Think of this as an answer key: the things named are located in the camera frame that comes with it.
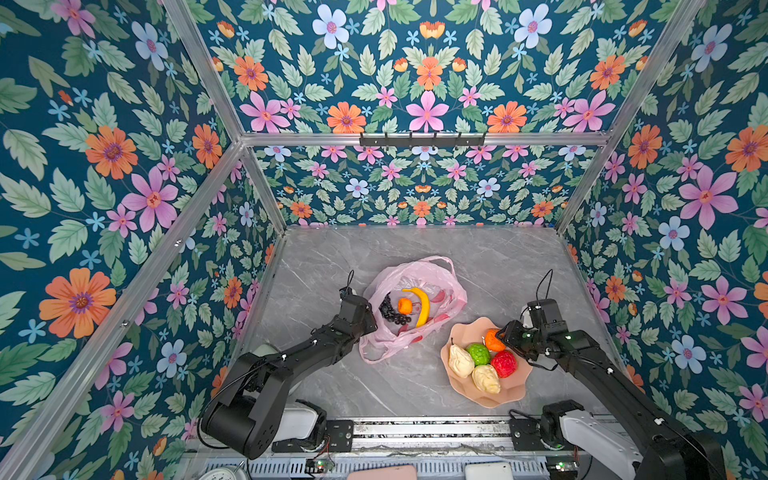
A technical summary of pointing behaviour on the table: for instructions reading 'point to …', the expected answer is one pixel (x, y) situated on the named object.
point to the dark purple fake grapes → (387, 309)
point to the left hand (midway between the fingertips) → (376, 309)
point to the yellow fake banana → (426, 306)
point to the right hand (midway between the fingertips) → (499, 335)
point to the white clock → (223, 474)
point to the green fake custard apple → (479, 353)
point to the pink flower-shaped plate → (472, 333)
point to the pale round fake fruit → (460, 361)
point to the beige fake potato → (486, 379)
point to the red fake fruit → (504, 363)
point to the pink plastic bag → (411, 299)
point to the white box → (488, 471)
